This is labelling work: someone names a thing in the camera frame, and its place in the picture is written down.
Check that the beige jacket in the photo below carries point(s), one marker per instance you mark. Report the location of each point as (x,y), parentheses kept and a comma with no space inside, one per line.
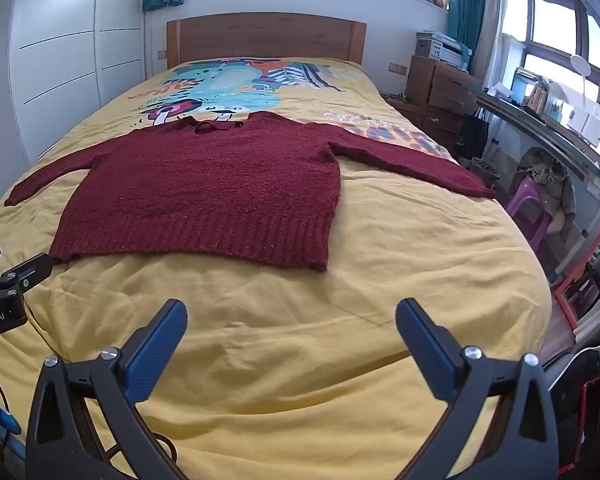
(550,180)

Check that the white printer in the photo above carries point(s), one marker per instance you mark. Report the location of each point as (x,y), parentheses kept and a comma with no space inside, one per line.
(442,49)

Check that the black object with red trim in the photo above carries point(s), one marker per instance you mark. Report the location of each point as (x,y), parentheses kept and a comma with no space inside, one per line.
(580,410)

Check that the black bag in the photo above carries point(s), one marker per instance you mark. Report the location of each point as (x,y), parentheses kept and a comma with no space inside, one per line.
(474,135)

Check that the window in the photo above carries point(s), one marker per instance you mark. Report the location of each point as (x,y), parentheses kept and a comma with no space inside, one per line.
(555,25)

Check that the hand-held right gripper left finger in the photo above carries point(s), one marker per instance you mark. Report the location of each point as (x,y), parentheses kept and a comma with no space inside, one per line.
(152,355)

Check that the long desk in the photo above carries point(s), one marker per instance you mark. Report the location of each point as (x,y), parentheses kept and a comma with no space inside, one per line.
(540,127)

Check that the wooden nightstand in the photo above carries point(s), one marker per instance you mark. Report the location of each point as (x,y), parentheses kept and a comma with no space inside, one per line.
(430,122)

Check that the red metal frame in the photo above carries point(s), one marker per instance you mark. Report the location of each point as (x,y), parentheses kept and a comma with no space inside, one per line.
(567,305)

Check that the wall socket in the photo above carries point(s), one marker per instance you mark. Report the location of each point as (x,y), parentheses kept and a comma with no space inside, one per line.
(397,67)

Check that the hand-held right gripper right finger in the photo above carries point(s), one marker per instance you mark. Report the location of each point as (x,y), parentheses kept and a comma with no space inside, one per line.
(430,355)

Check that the wooden dresser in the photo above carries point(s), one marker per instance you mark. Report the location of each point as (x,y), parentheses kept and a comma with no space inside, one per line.
(442,85)

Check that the white wardrobe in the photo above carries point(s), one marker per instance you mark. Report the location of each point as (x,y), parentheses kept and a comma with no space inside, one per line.
(55,60)

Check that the wooden headboard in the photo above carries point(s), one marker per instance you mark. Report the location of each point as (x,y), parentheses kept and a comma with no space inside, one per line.
(265,37)

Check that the white round lamp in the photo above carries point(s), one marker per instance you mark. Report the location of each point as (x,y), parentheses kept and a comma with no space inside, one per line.
(580,66)

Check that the dark red knitted sweater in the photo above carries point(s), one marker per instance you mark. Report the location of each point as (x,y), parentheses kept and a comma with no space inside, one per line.
(205,185)

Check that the yellow printed duvet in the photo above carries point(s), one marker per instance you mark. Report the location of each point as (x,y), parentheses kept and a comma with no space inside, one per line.
(305,335)

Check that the pink plastic stool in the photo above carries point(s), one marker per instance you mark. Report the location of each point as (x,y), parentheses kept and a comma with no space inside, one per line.
(527,210)

